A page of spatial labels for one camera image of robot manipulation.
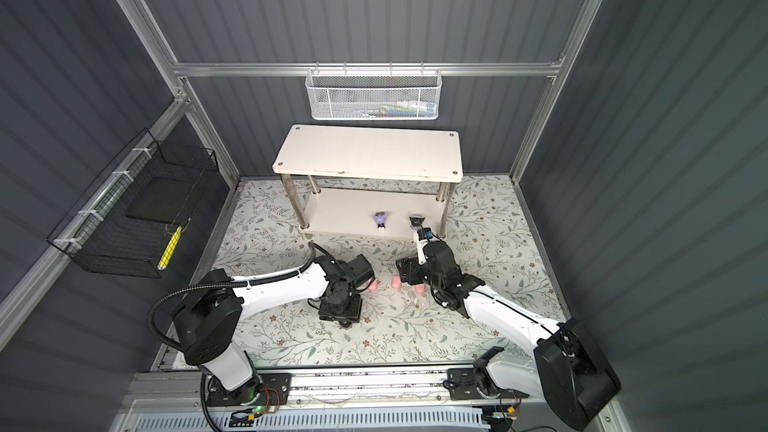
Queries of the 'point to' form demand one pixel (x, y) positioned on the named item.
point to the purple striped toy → (416, 221)
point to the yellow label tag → (162, 263)
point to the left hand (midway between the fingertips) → (351, 320)
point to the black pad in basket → (159, 199)
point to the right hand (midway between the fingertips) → (410, 262)
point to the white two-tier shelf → (337, 178)
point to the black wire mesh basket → (131, 220)
